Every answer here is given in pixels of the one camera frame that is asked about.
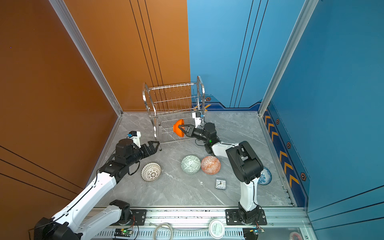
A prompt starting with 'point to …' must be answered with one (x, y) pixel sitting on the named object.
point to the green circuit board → (123, 232)
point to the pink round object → (295, 235)
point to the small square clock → (220, 183)
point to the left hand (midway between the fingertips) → (154, 143)
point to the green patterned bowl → (190, 164)
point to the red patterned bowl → (211, 165)
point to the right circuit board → (257, 230)
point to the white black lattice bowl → (151, 172)
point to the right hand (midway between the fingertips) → (177, 127)
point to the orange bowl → (177, 130)
